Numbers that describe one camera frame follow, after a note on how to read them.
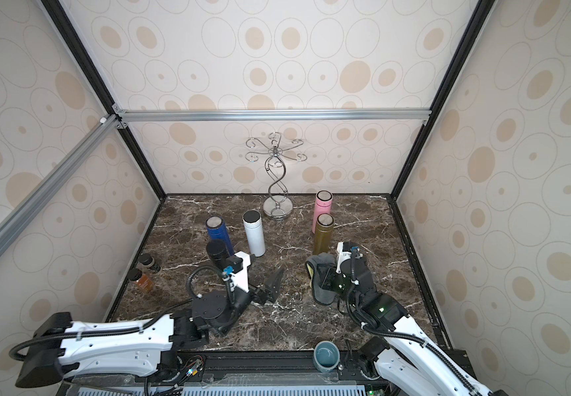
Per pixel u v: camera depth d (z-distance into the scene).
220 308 0.48
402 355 0.50
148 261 0.87
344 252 0.67
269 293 0.58
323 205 0.90
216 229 0.82
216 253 0.74
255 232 0.87
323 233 0.87
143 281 0.85
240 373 0.73
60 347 0.42
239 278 0.54
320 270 0.73
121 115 0.90
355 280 0.53
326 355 0.76
